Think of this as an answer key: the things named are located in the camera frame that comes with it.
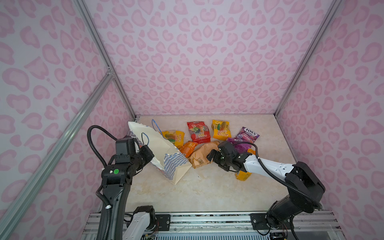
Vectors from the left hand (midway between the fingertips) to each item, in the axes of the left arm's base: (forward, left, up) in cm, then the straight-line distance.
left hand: (152, 148), depth 70 cm
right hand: (+3, -29, -18) cm, 34 cm away
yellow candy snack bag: (+26, -37, -20) cm, 50 cm away
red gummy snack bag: (+25, -23, -22) cm, 41 cm away
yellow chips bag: (-6, -45, -20) cm, 50 cm away
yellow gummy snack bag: (+22, -7, -22) cm, 32 cm away
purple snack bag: (+9, -47, -16) cm, 51 cm away
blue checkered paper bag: (-4, -7, -4) cm, 9 cm away
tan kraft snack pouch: (+6, -22, -21) cm, 31 cm away
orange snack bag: (+12, -15, -20) cm, 28 cm away
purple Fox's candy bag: (+25, -55, -24) cm, 65 cm away
